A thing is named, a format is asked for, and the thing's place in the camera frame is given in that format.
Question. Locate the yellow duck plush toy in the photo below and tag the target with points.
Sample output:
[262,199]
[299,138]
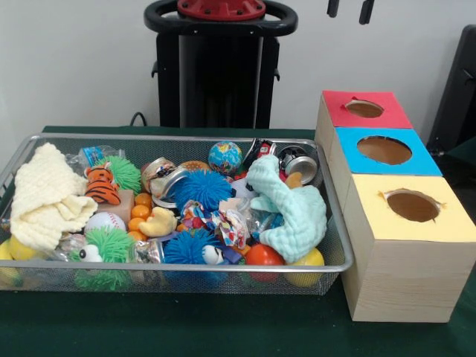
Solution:
[160,223]

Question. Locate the green spiky ball with eyes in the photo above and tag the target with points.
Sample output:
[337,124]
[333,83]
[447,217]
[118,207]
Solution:
[111,243]

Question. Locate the silver mesh bin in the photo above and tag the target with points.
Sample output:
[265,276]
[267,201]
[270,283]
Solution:
[208,284]

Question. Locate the cream knitted cloth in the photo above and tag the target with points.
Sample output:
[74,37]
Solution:
[44,193]

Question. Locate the white baseball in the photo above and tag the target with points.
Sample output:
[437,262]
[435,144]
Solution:
[106,223]

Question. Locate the mint green cloth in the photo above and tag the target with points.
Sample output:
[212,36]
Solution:
[297,219]

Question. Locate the blue spiky ball with eyes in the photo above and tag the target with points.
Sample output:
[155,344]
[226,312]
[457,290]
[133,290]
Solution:
[186,247]

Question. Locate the dark green tablecloth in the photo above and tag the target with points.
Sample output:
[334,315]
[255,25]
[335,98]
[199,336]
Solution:
[186,327]
[463,156]

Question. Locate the globe print ball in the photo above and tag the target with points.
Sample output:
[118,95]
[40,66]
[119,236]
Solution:
[224,158]

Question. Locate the orange tiger plush toy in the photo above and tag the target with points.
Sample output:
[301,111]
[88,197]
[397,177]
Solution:
[100,186]

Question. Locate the black flat panel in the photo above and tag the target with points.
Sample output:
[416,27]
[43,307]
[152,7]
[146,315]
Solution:
[457,93]

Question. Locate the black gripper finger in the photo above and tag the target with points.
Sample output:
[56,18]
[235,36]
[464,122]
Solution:
[333,8]
[366,12]

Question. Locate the wooden box with three holes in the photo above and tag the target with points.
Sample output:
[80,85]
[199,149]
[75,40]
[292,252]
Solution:
[401,282]

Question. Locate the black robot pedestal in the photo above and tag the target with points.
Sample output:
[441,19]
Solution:
[219,82]

